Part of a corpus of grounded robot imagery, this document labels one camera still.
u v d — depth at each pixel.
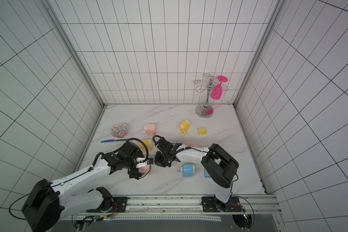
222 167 0.46
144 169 0.79
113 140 0.98
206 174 0.83
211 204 0.73
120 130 1.02
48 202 0.39
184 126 0.99
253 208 0.70
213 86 0.93
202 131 1.04
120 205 0.72
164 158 0.67
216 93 1.11
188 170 0.78
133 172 0.73
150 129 0.97
